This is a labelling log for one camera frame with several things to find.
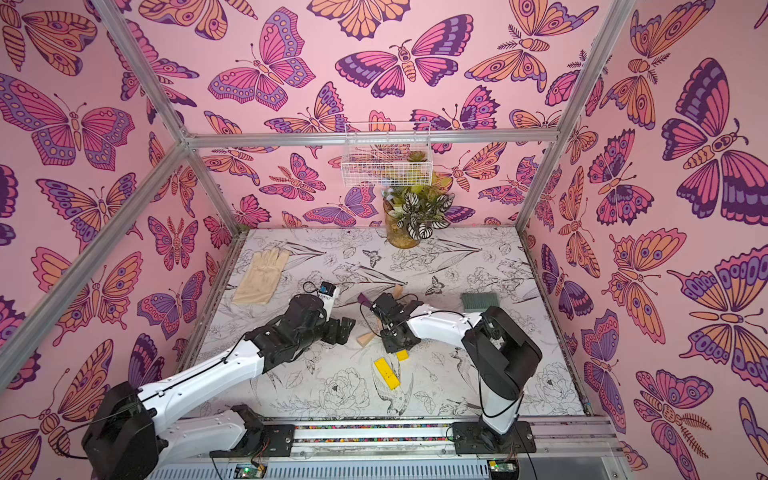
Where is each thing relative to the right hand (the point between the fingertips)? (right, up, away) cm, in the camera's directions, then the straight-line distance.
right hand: (395, 340), depth 91 cm
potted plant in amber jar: (+6, +39, +3) cm, 40 cm away
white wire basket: (-3, +58, +5) cm, 59 cm away
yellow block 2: (+2, -3, -4) cm, 5 cm away
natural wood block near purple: (-9, +1, -1) cm, 9 cm away
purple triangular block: (-11, +11, +9) cm, 18 cm away
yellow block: (-2, -7, -7) cm, 10 cm away
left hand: (-14, +9, -8) cm, 18 cm away
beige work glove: (-47, +18, +16) cm, 53 cm away
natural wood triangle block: (+1, +14, +10) cm, 18 cm away
